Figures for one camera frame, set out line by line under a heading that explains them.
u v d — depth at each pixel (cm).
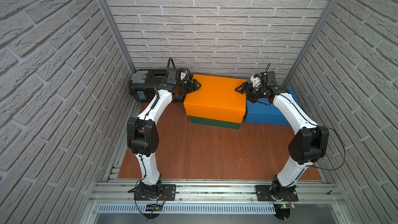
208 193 75
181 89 77
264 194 74
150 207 72
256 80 81
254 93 75
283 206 71
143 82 97
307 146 48
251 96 77
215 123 92
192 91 80
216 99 83
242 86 78
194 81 81
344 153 71
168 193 73
